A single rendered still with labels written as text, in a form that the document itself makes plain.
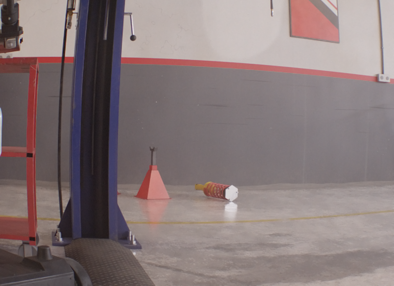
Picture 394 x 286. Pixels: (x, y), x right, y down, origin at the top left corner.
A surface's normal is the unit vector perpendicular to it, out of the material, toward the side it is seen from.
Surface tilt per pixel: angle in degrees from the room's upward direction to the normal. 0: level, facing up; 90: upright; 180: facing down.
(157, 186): 72
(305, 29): 90
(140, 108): 90
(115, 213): 90
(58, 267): 45
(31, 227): 90
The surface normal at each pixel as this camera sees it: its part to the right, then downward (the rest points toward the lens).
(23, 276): 0.61, -0.68
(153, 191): 0.50, -0.28
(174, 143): 0.24, 0.03
